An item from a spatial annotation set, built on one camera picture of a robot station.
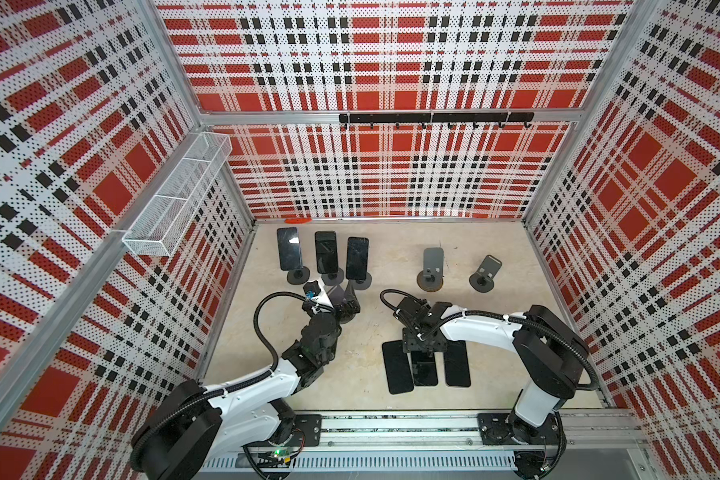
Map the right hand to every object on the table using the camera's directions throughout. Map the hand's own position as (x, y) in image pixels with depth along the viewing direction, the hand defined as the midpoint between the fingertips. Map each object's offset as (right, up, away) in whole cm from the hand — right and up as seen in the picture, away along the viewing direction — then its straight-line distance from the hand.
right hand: (420, 347), depth 87 cm
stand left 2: (-18, +17, +14) cm, 29 cm away
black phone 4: (-7, -5, -3) cm, 9 cm away
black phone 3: (+10, -6, -3) cm, 12 cm away
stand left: (-28, +19, +18) cm, 38 cm away
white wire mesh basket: (-80, +37, +4) cm, 88 cm away
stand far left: (-41, +19, +17) cm, 48 cm away
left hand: (-23, +18, -7) cm, 30 cm away
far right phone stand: (+23, +19, +11) cm, 32 cm away
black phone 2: (-19, +26, +9) cm, 34 cm away
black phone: (-29, +28, +8) cm, 41 cm away
